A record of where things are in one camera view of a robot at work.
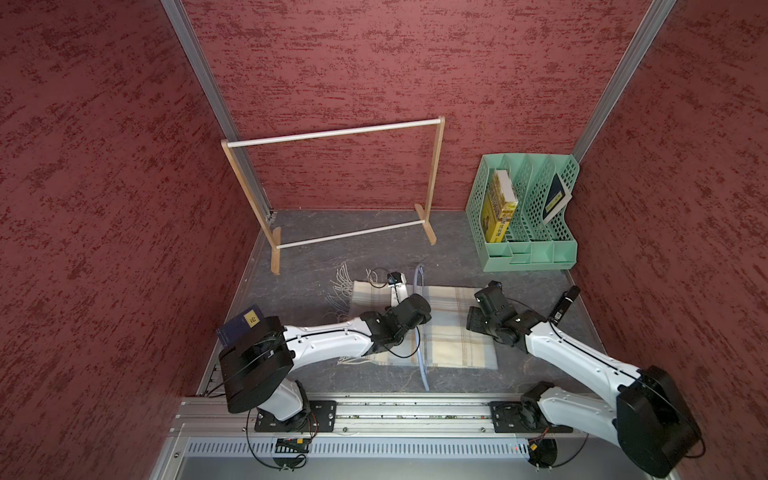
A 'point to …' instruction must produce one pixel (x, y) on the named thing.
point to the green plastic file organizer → (528, 243)
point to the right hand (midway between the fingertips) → (476, 323)
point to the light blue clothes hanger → (416, 328)
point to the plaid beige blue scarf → (444, 343)
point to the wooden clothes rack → (425, 211)
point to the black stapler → (563, 304)
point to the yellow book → (499, 205)
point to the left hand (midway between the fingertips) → (418, 306)
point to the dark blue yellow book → (558, 198)
